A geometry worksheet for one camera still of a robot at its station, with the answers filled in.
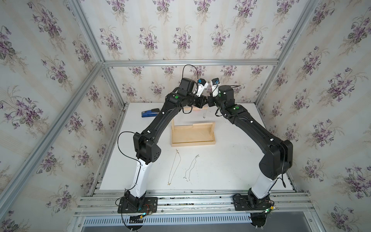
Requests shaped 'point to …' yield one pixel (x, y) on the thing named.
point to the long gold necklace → (178, 153)
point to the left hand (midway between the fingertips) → (210, 101)
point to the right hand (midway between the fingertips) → (214, 92)
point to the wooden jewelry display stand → (198, 134)
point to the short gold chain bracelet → (205, 114)
